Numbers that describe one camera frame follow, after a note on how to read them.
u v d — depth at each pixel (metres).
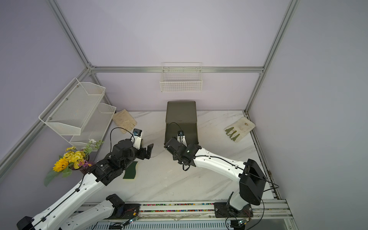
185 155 0.55
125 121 1.14
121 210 0.68
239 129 1.08
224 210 0.73
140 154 0.65
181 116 0.88
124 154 0.53
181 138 0.69
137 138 0.62
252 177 0.41
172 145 0.58
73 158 0.65
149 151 0.67
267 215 0.73
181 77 0.95
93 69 0.93
